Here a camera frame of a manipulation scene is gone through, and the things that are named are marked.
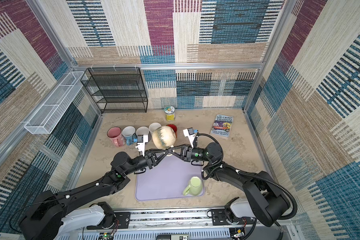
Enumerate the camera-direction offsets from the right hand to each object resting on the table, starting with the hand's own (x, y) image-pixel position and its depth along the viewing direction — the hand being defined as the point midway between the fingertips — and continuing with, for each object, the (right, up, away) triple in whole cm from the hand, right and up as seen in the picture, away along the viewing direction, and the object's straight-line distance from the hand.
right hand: (168, 153), depth 68 cm
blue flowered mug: (-29, +7, +31) cm, 43 cm away
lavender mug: (-20, +9, +34) cm, 41 cm away
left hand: (0, +1, -1) cm, 1 cm away
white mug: (-12, +12, +32) cm, 36 cm away
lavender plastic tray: (-2, -19, +22) cm, 29 cm away
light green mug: (+12, -18, +7) cm, 23 cm away
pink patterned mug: (-33, +5, +25) cm, 42 cm away
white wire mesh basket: (-58, +15, +3) cm, 60 cm away
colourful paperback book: (+34, +12, +40) cm, 54 cm away
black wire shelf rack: (-42, +38, +43) cm, 71 cm away
